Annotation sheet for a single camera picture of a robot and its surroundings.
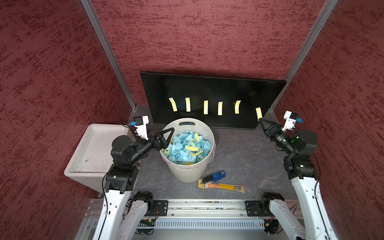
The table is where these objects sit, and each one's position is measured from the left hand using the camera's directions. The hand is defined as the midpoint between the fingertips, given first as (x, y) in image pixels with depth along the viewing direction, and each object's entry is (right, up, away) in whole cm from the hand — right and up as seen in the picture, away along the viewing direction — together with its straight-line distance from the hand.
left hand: (168, 132), depth 62 cm
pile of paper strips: (+7, -9, +8) cm, 14 cm away
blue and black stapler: (+22, -29, +23) cm, 43 cm away
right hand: (+39, +4, +3) cm, 39 cm away
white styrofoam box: (-37, -14, +4) cm, 40 cm away
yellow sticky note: (+24, +11, +10) cm, 28 cm away
